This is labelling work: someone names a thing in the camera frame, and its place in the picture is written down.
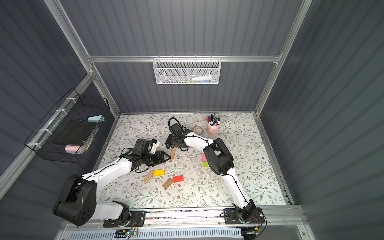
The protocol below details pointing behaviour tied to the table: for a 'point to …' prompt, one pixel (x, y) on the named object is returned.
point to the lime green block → (205, 164)
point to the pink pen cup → (213, 128)
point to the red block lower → (178, 178)
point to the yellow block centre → (159, 172)
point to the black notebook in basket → (76, 132)
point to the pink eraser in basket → (71, 149)
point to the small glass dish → (198, 130)
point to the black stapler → (168, 141)
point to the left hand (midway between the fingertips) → (168, 159)
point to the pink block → (203, 157)
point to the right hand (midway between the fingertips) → (175, 145)
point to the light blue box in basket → (96, 119)
